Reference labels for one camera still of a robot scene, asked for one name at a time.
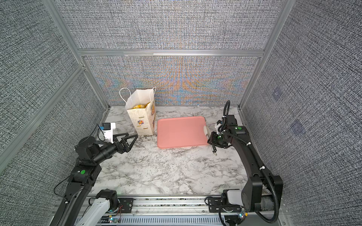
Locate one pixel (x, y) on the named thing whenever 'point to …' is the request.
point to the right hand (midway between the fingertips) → (211, 141)
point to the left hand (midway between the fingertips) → (132, 135)
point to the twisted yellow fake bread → (139, 106)
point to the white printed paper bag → (143, 119)
